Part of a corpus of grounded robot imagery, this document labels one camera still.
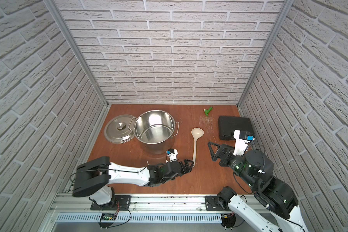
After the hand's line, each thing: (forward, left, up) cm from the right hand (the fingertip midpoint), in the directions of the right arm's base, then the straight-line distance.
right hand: (216, 144), depth 58 cm
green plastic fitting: (+48, -10, -33) cm, 59 cm away
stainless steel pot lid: (+34, +59, -33) cm, 76 cm away
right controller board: (-24, -8, -36) cm, 44 cm away
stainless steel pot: (+31, +31, -31) cm, 54 cm away
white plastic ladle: (+27, +1, -32) cm, 42 cm away
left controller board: (-20, +54, -36) cm, 68 cm away
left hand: (+5, +10, -26) cm, 28 cm away
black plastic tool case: (+34, -24, -34) cm, 54 cm away
